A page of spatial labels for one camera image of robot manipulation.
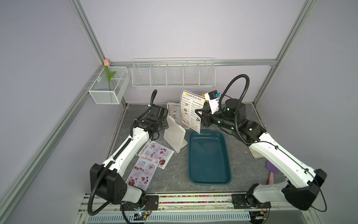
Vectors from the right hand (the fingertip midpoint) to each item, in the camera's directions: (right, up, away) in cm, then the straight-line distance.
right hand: (195, 110), depth 64 cm
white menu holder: (-13, -17, +40) cm, 45 cm away
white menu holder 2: (-5, -9, +15) cm, 18 cm away
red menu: (-31, -38, +20) cm, 53 cm away
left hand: (-18, -7, +17) cm, 26 cm away
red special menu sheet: (-26, -26, +29) cm, 47 cm away
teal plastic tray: (+11, -32, +24) cm, 42 cm away
